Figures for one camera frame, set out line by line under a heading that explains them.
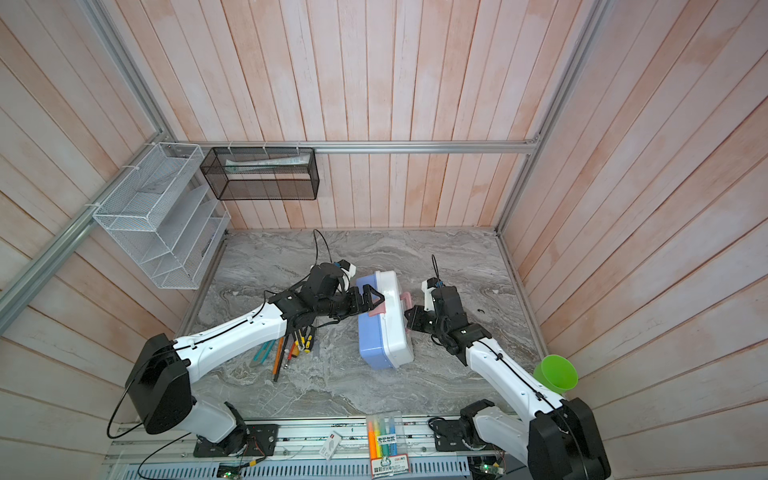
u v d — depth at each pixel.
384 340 0.75
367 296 0.70
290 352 0.88
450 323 0.64
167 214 0.73
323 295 0.63
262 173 1.03
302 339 0.88
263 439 0.74
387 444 0.72
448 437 0.73
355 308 0.69
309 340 0.88
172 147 0.92
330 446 0.72
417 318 0.73
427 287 0.77
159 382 0.42
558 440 0.39
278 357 0.88
